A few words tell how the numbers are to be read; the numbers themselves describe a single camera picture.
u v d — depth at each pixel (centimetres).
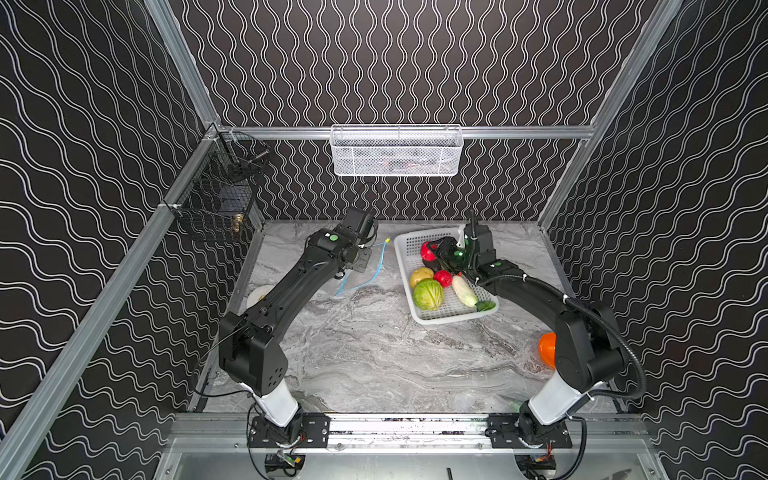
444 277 98
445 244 83
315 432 74
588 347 46
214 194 93
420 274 100
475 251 70
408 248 106
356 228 62
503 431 74
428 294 90
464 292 95
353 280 103
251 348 43
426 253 87
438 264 83
